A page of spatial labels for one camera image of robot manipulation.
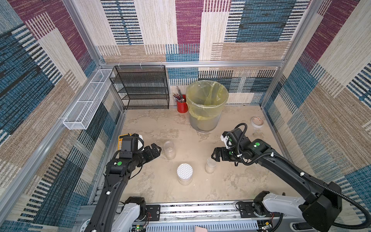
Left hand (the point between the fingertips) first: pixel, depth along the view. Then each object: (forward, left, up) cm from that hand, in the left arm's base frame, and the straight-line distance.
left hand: (155, 151), depth 76 cm
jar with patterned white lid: (-9, -15, -6) cm, 18 cm away
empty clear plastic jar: (+6, -6, -10) cm, 13 cm away
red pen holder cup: (+44, -13, -12) cm, 48 cm away
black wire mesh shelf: (+53, +16, +2) cm, 55 cm away
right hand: (-3, -34, -4) cm, 35 cm away
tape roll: (+32, -69, -17) cm, 78 cm away
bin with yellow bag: (+42, -30, -4) cm, 51 cm away
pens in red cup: (+49, -10, -6) cm, 50 cm away
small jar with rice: (-3, -29, -12) cm, 32 cm away
